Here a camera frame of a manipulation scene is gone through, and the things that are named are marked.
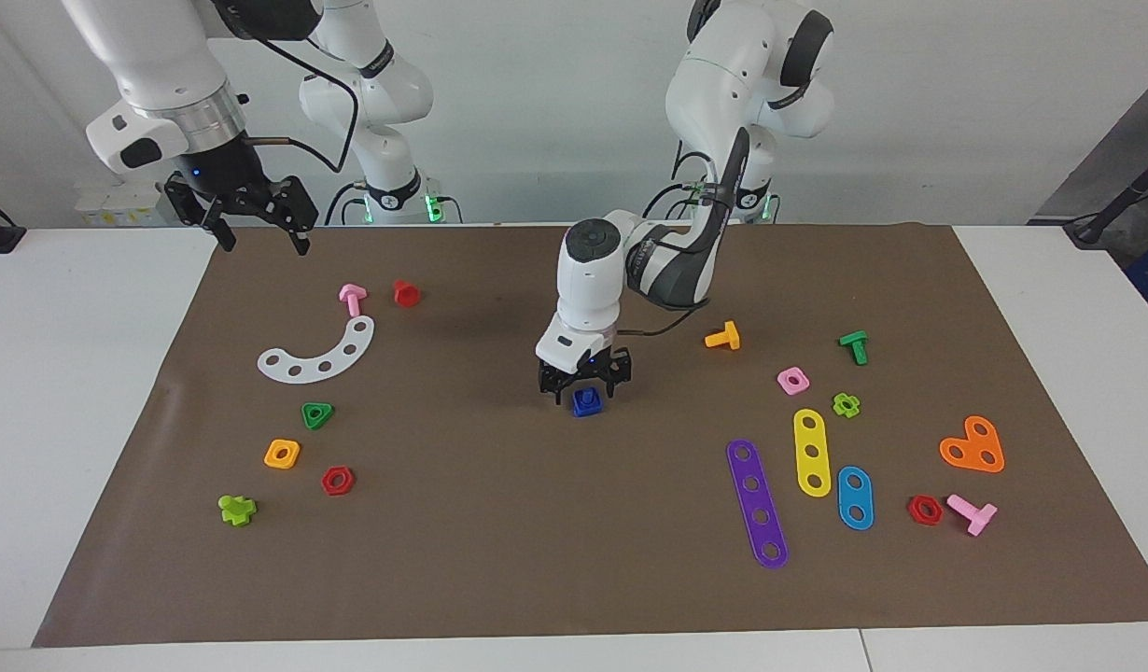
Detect orange heart-shaped plate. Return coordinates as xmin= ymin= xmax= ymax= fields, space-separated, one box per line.
xmin=939 ymin=415 xmax=1006 ymax=474

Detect brown table mat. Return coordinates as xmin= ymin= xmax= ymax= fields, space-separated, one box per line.
xmin=31 ymin=222 xmax=1148 ymax=650

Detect blue two-hole strip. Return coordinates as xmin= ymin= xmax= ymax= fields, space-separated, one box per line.
xmin=836 ymin=465 xmax=875 ymax=531

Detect white curved five-hole strip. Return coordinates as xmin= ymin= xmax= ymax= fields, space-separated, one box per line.
xmin=257 ymin=315 xmax=376 ymax=385

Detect purple four-hole strip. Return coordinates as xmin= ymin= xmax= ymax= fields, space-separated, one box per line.
xmin=725 ymin=439 xmax=790 ymax=570

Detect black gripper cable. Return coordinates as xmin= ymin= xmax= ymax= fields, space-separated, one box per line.
xmin=611 ymin=126 xmax=754 ymax=339
xmin=243 ymin=33 xmax=362 ymax=175

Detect yellow three-hole strip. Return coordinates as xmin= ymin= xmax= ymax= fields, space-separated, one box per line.
xmin=792 ymin=408 xmax=833 ymax=498

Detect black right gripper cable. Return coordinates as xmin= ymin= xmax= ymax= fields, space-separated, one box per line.
xmin=243 ymin=33 xmax=362 ymax=175

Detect white boxes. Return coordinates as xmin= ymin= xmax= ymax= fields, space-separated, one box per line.
xmin=75 ymin=182 xmax=178 ymax=228

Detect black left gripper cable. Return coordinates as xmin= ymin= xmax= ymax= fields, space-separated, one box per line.
xmin=611 ymin=126 xmax=754 ymax=339

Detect black stand pole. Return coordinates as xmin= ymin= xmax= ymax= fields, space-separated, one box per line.
xmin=1064 ymin=149 xmax=1148 ymax=248

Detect black clamp device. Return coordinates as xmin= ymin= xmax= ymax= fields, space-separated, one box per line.
xmin=0 ymin=194 xmax=26 ymax=255

